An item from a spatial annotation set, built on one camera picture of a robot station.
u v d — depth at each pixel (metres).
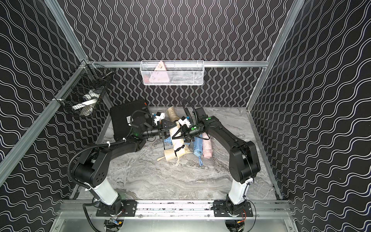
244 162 0.48
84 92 0.92
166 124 0.75
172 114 1.10
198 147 0.92
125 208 0.74
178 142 0.73
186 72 1.03
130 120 1.03
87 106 0.73
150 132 0.75
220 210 0.73
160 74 0.90
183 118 0.81
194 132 0.73
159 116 0.81
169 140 0.76
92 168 0.47
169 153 0.90
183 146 0.72
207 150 0.92
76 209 0.76
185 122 0.80
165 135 0.80
